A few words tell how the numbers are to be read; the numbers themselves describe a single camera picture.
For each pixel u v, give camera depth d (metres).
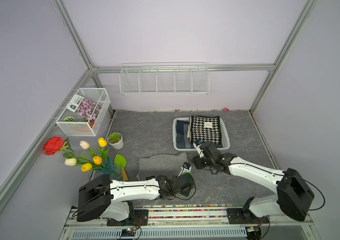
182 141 0.91
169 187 0.58
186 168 0.71
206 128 0.96
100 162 0.62
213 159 0.64
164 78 1.00
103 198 0.41
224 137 0.93
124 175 0.86
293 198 0.42
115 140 0.94
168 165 0.87
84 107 0.75
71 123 0.71
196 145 0.77
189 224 0.72
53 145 0.59
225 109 1.24
